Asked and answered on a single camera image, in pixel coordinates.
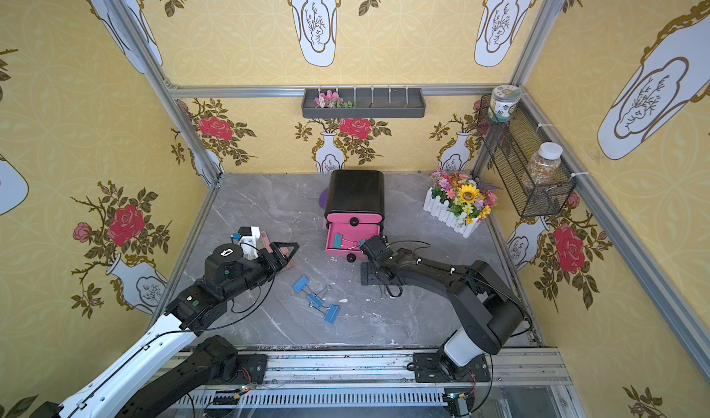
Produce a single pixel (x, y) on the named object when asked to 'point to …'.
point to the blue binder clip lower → (332, 313)
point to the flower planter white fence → (459, 201)
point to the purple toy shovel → (324, 197)
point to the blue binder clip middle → (314, 300)
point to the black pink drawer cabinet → (354, 211)
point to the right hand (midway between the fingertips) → (380, 271)
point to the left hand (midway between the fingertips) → (286, 248)
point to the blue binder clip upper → (299, 285)
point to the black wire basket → (509, 145)
